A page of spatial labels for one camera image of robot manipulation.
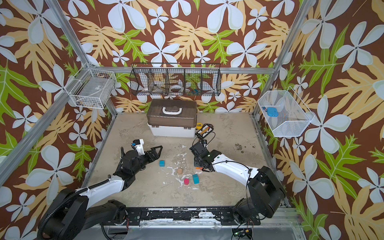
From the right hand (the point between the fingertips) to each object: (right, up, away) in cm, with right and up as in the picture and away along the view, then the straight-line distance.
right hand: (198, 160), depth 87 cm
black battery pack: (+6, +17, +20) cm, 27 cm away
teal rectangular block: (-1, -11, -1) cm, 11 cm away
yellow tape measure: (+2, +20, +21) cm, 29 cm away
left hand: (-24, +8, -3) cm, 25 cm away
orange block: (+1, -6, +3) cm, 6 cm away
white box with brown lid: (-16, +25, +2) cm, 30 cm away
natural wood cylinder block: (-11, -7, +1) cm, 13 cm away
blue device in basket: (+43, +29, -2) cm, 52 cm away
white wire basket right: (+50, +25, -9) cm, 57 cm away
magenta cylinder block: (-7, -12, -2) cm, 14 cm away
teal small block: (-22, -3, +4) cm, 23 cm away
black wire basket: (-14, +52, +11) cm, 55 cm away
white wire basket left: (-62, +43, -1) cm, 76 cm away
